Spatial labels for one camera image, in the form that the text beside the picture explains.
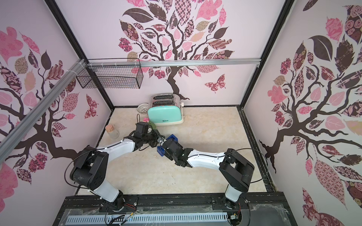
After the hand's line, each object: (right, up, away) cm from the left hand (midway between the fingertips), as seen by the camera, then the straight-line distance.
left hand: (166, 137), depth 90 cm
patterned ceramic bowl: (-24, +22, +28) cm, 43 cm away
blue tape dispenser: (-3, -8, -2) cm, 9 cm away
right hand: (+2, -3, -4) cm, 6 cm away
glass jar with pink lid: (-38, +2, +6) cm, 39 cm away
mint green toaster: (-1, +19, +5) cm, 20 cm away
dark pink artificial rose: (-15, +12, +9) cm, 21 cm away
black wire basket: (-39, +42, +5) cm, 57 cm away
